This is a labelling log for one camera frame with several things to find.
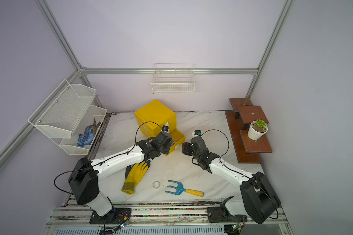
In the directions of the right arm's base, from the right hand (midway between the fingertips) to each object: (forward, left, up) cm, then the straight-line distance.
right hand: (187, 146), depth 88 cm
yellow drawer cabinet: (+14, +22, +12) cm, 28 cm away
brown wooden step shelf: (-6, -33, +4) cm, 34 cm away
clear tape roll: (-19, +19, -11) cm, 29 cm away
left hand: (0, +14, +3) cm, 14 cm away
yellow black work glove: (-13, +33, -8) cm, 36 cm away
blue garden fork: (-22, +5, -10) cm, 25 cm away
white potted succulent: (+2, -39, +13) cm, 41 cm away
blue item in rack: (+4, +63, +3) cm, 63 cm away
